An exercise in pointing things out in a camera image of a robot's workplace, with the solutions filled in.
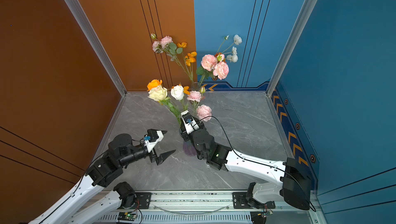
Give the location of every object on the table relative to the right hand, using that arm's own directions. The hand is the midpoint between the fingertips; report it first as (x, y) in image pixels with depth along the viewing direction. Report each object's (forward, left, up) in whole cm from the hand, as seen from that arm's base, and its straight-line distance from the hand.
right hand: (184, 117), depth 69 cm
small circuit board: (-34, +29, -31) cm, 54 cm away
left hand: (-9, +6, -3) cm, 12 cm away
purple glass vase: (-5, 0, -22) cm, 23 cm away
